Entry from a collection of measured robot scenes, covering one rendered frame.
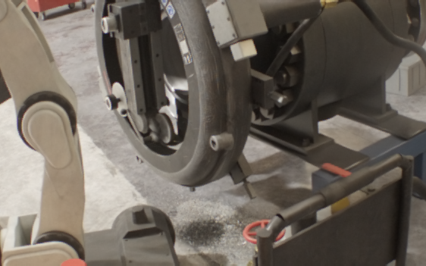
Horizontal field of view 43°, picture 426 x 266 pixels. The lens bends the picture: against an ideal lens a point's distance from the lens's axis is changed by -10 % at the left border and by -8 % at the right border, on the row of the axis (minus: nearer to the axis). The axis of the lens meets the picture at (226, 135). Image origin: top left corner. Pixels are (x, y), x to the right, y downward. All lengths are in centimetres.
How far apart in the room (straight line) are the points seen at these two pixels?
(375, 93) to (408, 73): 100
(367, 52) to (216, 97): 63
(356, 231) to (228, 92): 50
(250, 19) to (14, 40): 53
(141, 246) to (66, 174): 37
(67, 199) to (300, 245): 60
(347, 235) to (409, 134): 92
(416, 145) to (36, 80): 128
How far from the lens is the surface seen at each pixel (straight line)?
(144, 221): 164
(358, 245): 112
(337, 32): 173
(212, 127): 143
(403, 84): 306
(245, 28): 129
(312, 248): 102
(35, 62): 125
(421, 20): 218
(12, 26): 122
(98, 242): 167
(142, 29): 159
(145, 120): 177
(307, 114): 182
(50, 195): 136
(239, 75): 139
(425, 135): 202
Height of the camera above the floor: 103
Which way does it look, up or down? 23 degrees down
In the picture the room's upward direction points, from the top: 6 degrees counter-clockwise
